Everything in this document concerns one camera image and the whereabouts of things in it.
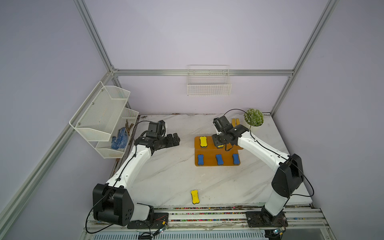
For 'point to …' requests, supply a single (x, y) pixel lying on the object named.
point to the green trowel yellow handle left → (233, 122)
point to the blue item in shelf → (121, 141)
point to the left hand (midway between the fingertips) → (172, 142)
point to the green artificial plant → (254, 117)
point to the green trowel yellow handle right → (237, 121)
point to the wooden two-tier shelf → (206, 153)
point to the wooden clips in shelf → (128, 128)
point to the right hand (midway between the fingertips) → (219, 140)
